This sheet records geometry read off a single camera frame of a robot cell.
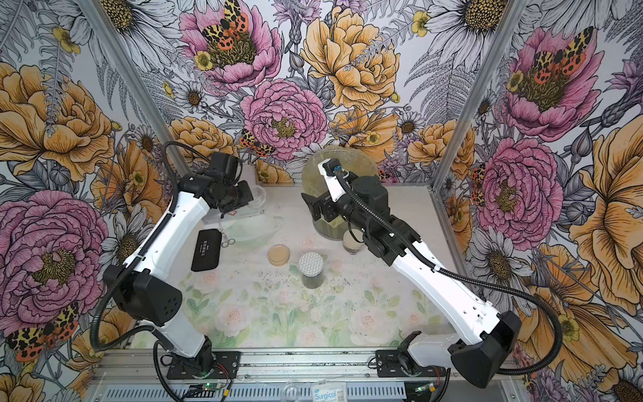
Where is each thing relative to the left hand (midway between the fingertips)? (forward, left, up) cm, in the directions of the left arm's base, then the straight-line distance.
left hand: (246, 205), depth 82 cm
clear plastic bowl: (+7, +4, -25) cm, 27 cm away
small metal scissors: (+3, +14, -25) cm, 29 cm away
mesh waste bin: (0, -29, -14) cm, 32 cm away
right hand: (-7, -23, +14) cm, 28 cm away
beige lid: (-3, -7, -26) cm, 27 cm away
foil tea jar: (-15, -21, -13) cm, 29 cm away
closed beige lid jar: (-4, -35, -17) cm, 39 cm away
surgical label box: (-47, -26, -24) cm, 59 cm away
